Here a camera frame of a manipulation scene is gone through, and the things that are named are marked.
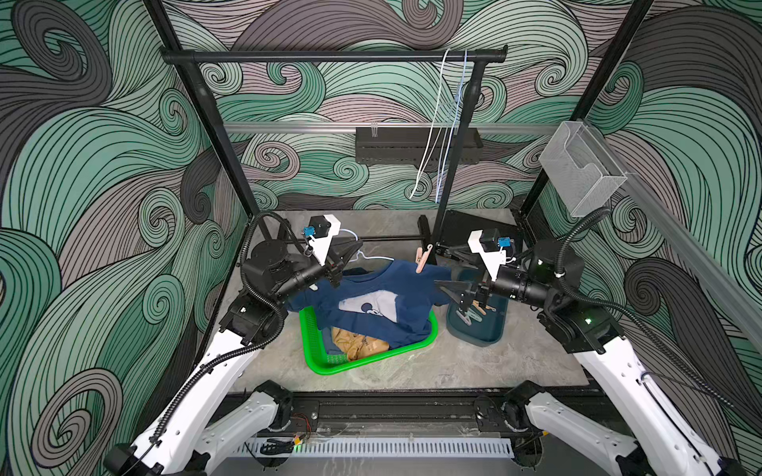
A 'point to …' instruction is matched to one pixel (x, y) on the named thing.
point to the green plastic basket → (316, 350)
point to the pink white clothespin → (422, 258)
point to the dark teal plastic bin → (482, 324)
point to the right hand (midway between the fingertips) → (442, 266)
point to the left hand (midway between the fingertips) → (358, 237)
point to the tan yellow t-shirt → (356, 346)
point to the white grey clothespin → (468, 315)
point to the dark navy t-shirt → (391, 300)
